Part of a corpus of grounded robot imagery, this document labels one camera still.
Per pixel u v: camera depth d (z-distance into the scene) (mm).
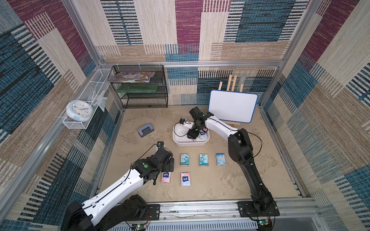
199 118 777
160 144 713
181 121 916
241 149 629
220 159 892
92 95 797
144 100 1193
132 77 851
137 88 992
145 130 1039
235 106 949
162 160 605
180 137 994
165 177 828
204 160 892
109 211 450
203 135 991
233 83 893
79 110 675
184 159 893
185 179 813
